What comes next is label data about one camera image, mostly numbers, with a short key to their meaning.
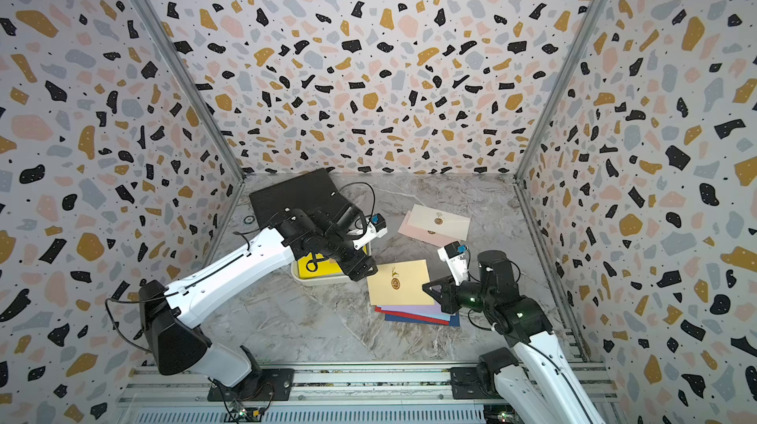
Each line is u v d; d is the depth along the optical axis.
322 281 0.90
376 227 0.66
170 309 0.41
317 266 0.60
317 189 1.15
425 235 1.03
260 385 0.68
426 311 0.86
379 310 0.86
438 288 0.67
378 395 0.73
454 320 0.86
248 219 1.07
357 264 0.64
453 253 0.64
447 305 0.62
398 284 0.76
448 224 1.07
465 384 0.74
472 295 0.60
